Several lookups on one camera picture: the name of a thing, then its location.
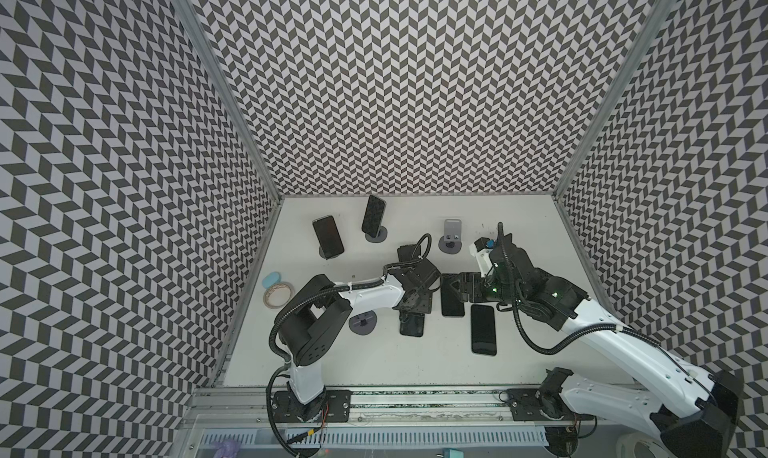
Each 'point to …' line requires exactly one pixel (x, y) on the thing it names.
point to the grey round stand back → (381, 235)
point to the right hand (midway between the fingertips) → (458, 294)
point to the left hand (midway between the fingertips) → (417, 304)
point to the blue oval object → (271, 279)
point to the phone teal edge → (375, 211)
